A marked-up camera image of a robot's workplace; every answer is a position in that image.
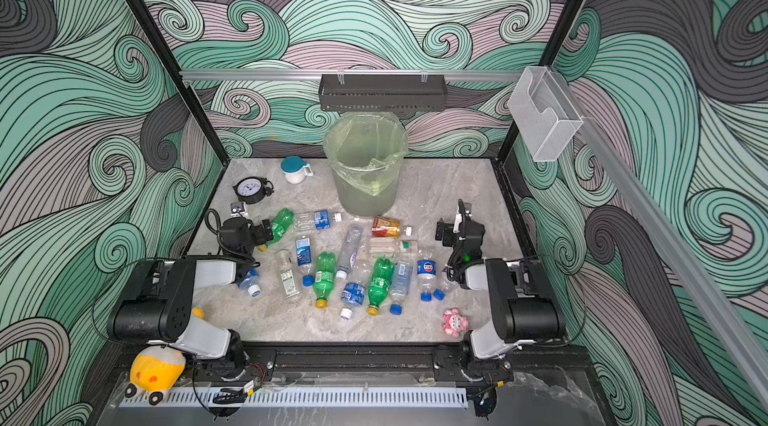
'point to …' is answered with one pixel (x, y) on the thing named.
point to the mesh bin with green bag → (365, 151)
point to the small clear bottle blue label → (354, 292)
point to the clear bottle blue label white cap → (317, 220)
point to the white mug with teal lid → (295, 169)
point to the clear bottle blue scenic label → (305, 254)
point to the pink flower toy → (454, 322)
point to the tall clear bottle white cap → (348, 251)
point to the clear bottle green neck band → (387, 245)
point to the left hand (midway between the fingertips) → (250, 219)
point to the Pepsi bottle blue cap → (426, 273)
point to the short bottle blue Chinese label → (251, 283)
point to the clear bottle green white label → (288, 279)
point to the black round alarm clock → (252, 190)
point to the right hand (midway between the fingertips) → (459, 219)
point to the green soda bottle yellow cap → (324, 276)
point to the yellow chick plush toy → (154, 372)
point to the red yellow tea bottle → (385, 227)
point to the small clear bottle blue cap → (443, 284)
